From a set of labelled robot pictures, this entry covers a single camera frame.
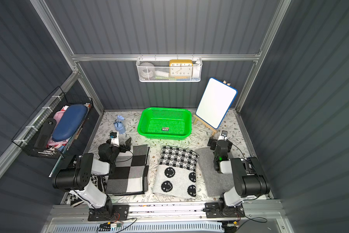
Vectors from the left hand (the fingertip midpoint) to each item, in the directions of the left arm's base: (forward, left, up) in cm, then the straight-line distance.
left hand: (124, 137), depth 93 cm
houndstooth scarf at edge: (-26, +9, -6) cm, 28 cm away
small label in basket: (+13, -26, -9) cm, 30 cm away
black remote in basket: (-16, +24, +25) cm, 38 cm away
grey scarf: (-27, -56, -5) cm, 62 cm away
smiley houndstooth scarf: (-23, -34, -5) cm, 41 cm away
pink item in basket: (-17, +23, +21) cm, 35 cm away
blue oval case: (-8, +17, +26) cm, 32 cm away
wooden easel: (+12, -55, -2) cm, 56 cm away
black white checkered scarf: (-22, -6, -8) cm, 24 cm away
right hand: (-1, -64, 0) cm, 64 cm away
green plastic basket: (+19, -25, -9) cm, 33 cm away
